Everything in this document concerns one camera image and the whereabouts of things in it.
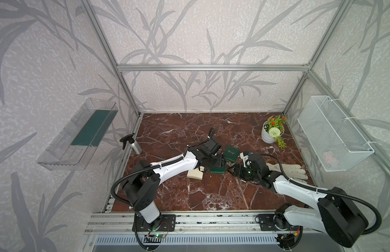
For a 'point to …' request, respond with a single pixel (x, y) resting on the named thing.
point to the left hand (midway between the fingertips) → (221, 163)
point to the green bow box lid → (222, 170)
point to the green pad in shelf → (94, 129)
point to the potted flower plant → (273, 129)
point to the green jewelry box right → (231, 153)
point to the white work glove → (294, 171)
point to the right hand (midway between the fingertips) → (229, 170)
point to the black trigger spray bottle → (129, 139)
